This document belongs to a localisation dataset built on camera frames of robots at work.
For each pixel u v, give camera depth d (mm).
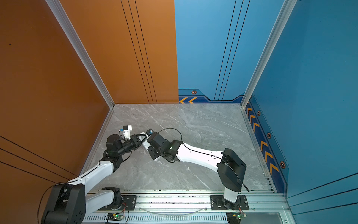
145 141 784
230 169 423
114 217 708
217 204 725
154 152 691
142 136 792
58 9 700
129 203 737
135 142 729
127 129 774
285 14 715
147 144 791
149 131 684
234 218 701
